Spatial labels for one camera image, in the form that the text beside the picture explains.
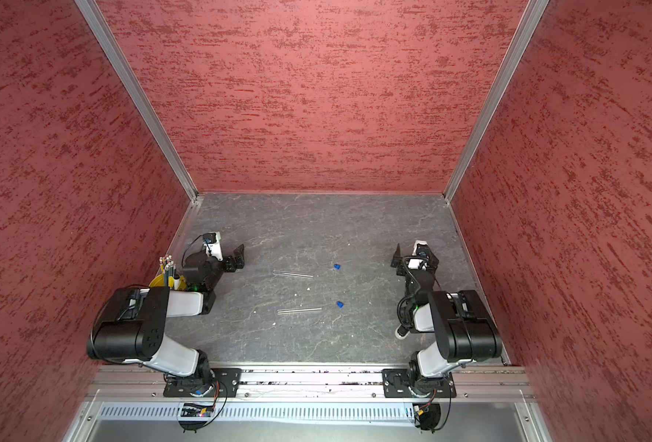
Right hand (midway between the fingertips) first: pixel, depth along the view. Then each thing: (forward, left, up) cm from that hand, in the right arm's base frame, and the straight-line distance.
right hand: (411, 249), depth 89 cm
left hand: (+3, +62, -2) cm, 62 cm away
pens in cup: (-7, +76, +7) cm, 76 cm away
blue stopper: (0, +25, -10) cm, 27 cm away
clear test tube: (-1, +47, -11) cm, 48 cm away
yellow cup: (-10, +81, 0) cm, 81 cm away
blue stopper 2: (-14, +25, -11) cm, 30 cm away
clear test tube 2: (-16, +41, -11) cm, 45 cm away
